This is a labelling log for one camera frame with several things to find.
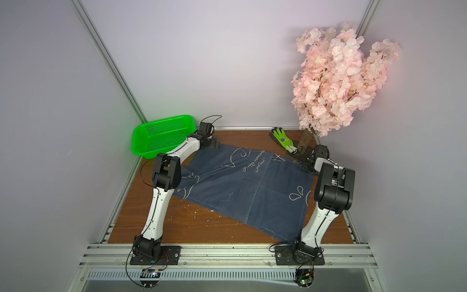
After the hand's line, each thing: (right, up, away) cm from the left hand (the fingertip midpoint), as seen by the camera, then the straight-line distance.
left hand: (213, 140), depth 111 cm
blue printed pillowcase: (+30, -27, -22) cm, 46 cm away
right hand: (+59, -14, -12) cm, 61 cm away
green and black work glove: (+43, +3, +5) cm, 44 cm away
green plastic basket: (-43, 0, +5) cm, 43 cm away
